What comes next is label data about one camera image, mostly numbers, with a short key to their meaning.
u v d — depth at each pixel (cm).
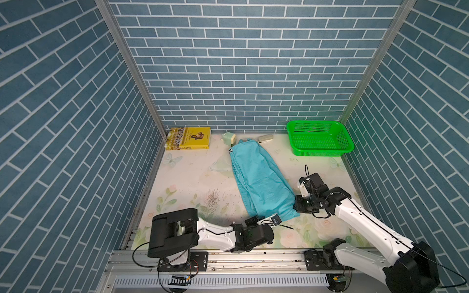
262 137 116
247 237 62
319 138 119
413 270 39
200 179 99
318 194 62
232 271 73
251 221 74
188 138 115
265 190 90
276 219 69
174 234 47
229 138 109
